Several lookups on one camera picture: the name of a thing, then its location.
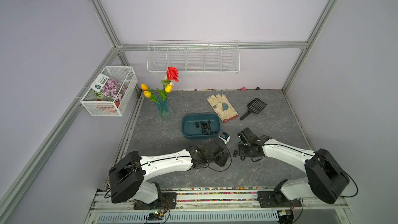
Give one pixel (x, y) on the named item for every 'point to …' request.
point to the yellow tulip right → (168, 88)
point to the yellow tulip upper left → (144, 86)
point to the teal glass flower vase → (165, 113)
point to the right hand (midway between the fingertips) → (241, 150)
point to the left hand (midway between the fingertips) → (224, 153)
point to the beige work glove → (223, 107)
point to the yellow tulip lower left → (147, 94)
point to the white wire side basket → (97, 103)
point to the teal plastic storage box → (197, 126)
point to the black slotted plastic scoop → (256, 106)
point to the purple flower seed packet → (113, 88)
